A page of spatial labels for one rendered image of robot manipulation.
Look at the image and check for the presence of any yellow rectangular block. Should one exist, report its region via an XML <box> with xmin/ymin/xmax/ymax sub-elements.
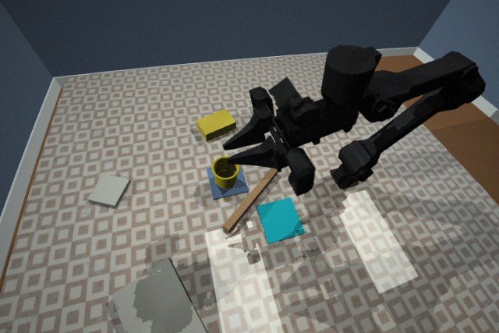
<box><xmin>196</xmin><ymin>109</ymin><xmax>236</xmax><ymax>140</ymax></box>

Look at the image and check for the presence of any brown wooden bar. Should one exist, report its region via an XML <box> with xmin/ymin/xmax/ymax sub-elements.
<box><xmin>222</xmin><ymin>168</ymin><xmax>278</xmax><ymax>233</ymax></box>

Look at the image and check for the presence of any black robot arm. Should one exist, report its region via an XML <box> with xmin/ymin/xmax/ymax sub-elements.
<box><xmin>269</xmin><ymin>44</ymin><xmax>486</xmax><ymax>189</ymax></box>

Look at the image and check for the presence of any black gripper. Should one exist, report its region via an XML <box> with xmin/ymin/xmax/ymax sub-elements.
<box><xmin>223</xmin><ymin>87</ymin><xmax>329</xmax><ymax>196</ymax></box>

